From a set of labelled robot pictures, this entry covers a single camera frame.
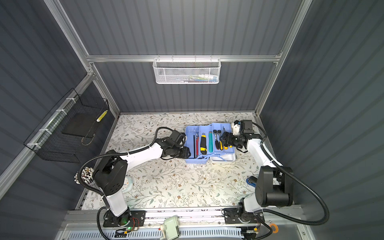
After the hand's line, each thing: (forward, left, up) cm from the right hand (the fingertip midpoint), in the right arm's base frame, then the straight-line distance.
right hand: (228, 140), depth 89 cm
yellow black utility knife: (-3, +15, -4) cm, 16 cm away
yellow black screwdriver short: (-2, +7, -1) cm, 7 cm away
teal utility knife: (+2, +10, -4) cm, 11 cm away
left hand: (-6, +24, -6) cm, 26 cm away
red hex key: (+4, +19, -13) cm, 23 cm away
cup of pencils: (-25, +71, +7) cm, 75 cm away
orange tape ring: (-43, -18, -11) cm, 48 cm away
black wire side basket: (-7, +83, +18) cm, 86 cm away
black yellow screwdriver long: (-2, +4, -1) cm, 5 cm away
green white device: (-43, +31, -6) cm, 54 cm away
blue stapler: (-21, -12, -9) cm, 26 cm away
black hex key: (+3, +21, -12) cm, 24 cm away
